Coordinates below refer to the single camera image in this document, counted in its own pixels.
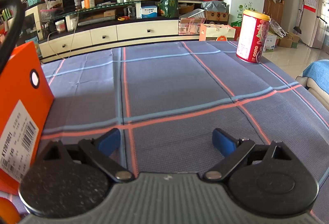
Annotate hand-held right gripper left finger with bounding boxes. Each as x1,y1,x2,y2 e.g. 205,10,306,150
42,128,135,184

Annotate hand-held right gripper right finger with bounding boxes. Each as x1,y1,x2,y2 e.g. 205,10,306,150
203,128,296,185

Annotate orange cardboard box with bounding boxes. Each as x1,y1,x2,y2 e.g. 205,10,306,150
0,41,55,196

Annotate orange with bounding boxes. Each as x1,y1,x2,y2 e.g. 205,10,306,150
0,198,21,224

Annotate plaid tablecloth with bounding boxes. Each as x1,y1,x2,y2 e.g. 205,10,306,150
0,40,329,224

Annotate red cylindrical can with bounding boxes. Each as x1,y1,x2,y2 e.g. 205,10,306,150
236,9,271,64

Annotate orange white gift box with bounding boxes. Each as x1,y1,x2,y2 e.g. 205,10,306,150
199,23,236,42

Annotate white box green print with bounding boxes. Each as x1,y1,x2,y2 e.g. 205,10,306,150
263,34,279,52

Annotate white black television stand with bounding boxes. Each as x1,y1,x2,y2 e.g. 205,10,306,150
38,0,206,59

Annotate blue sofa cover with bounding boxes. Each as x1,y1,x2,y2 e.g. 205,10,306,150
295,59,329,101

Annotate pink packaged boxes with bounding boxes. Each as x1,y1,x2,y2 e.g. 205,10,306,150
178,17,206,36

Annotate small cardboard box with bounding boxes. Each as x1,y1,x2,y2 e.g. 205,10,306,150
278,31,300,48

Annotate fruit print carton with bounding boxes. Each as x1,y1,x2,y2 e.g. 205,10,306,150
206,11,229,23

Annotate blue white box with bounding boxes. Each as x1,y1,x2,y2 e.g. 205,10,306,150
141,6,158,18

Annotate pink plastic basket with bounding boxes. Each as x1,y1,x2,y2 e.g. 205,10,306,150
40,8,60,22

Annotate green snack bag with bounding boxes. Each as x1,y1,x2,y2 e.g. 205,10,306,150
158,0,178,18

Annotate white refrigerator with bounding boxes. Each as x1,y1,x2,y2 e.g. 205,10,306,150
299,0,329,48

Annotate black curved tube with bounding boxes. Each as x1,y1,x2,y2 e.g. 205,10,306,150
0,0,26,68

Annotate wall calendar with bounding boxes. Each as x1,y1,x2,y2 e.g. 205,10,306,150
302,0,318,14

